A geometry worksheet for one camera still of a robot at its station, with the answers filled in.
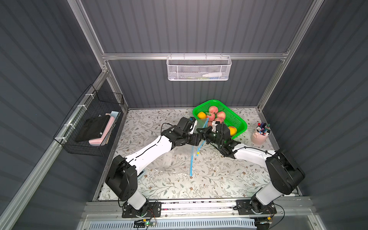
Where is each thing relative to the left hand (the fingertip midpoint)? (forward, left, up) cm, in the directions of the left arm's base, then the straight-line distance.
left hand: (199, 139), depth 80 cm
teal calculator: (-16, +35, -14) cm, 41 cm away
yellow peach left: (+29, -4, -12) cm, 32 cm away
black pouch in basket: (-3, +52, +14) cm, 54 cm away
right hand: (+5, +3, +2) cm, 6 cm away
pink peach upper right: (+30, -19, -11) cm, 37 cm away
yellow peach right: (+15, -25, -11) cm, 31 cm away
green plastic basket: (+26, -27, -13) cm, 40 cm away
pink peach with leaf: (+29, -11, -12) cm, 33 cm away
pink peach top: (+35, -14, -11) cm, 39 cm away
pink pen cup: (+9, -42, -6) cm, 43 cm away
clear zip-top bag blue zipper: (-5, +12, -18) cm, 22 cm away
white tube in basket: (+40, -10, +17) cm, 44 cm away
